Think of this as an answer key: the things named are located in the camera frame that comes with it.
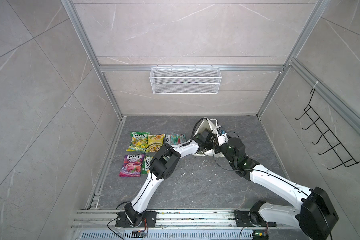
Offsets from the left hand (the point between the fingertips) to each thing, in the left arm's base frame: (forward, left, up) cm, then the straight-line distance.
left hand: (218, 144), depth 98 cm
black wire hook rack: (-23, -43, +27) cm, 56 cm away
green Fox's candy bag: (+4, +53, -1) cm, 54 cm away
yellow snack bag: (+3, +42, 0) cm, 42 cm away
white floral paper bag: (-1, +8, +22) cm, 23 cm away
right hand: (-5, +7, +19) cm, 21 cm away
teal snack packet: (+6, +29, -1) cm, 29 cm away
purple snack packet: (-12, +56, -2) cm, 57 cm away
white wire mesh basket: (+36, +21, +26) cm, 49 cm away
